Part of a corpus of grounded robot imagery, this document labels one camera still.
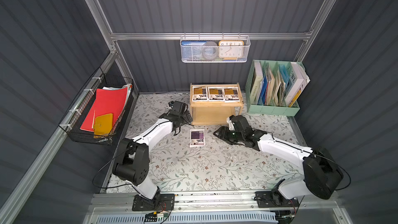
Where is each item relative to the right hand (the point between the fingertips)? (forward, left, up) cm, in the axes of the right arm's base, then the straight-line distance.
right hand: (219, 133), depth 84 cm
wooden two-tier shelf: (+14, +3, +8) cm, 17 cm away
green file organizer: (+29, -37, +6) cm, 48 cm away
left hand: (+11, +22, -1) cm, 24 cm away
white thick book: (+29, -51, +13) cm, 60 cm away
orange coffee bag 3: (+20, -8, +10) cm, 24 cm away
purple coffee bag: (+4, +13, -13) cm, 18 cm away
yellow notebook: (-6, +53, +17) cm, 56 cm away
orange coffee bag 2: (+20, +1, +10) cm, 22 cm away
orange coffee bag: (+20, +11, +10) cm, 25 cm away
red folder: (+6, +55, +19) cm, 59 cm away
